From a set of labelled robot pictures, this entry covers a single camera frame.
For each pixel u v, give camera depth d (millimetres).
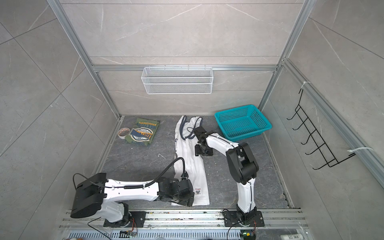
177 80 1009
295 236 673
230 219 728
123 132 1098
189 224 730
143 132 1059
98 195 414
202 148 817
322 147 634
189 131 1078
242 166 510
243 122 1150
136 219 735
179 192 588
